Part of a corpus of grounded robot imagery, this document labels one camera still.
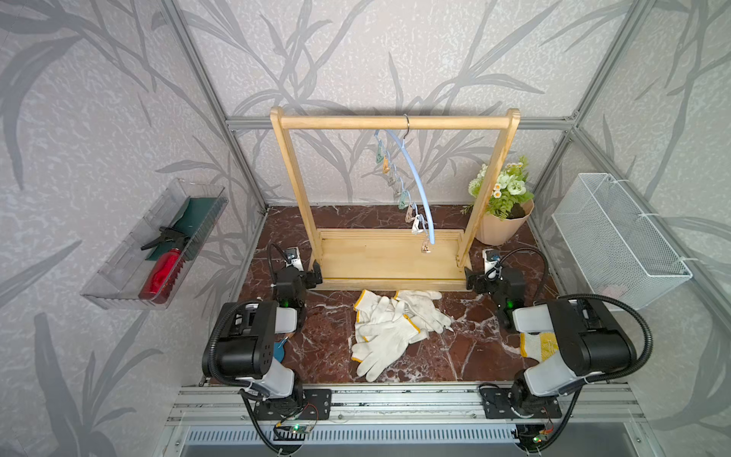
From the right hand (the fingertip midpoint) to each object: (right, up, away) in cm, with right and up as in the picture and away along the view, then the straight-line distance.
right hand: (480, 263), depth 95 cm
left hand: (-60, +1, -1) cm, 60 cm away
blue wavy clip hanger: (-26, +36, +18) cm, 47 cm away
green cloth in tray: (-83, +12, -24) cm, 87 cm away
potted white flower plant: (+5, +19, -11) cm, 22 cm away
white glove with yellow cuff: (-32, -20, -13) cm, 40 cm away
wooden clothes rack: (-28, 0, +6) cm, 29 cm away
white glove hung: (-21, -13, -6) cm, 25 cm away
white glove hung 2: (-36, -13, -9) cm, 39 cm away
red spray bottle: (-79, +2, -37) cm, 87 cm away
